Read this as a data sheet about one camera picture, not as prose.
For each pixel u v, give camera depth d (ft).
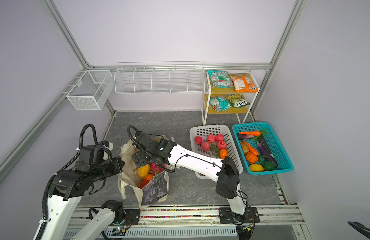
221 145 3.12
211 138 3.23
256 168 2.79
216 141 3.24
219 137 3.24
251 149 3.14
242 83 2.77
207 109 3.13
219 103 3.25
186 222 2.41
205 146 3.08
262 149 3.12
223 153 2.97
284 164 2.79
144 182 2.58
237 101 3.34
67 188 1.33
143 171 2.59
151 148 1.79
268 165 2.78
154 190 2.32
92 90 3.16
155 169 2.66
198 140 3.21
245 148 3.07
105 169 1.77
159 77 3.23
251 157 2.87
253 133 3.29
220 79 2.91
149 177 2.66
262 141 3.25
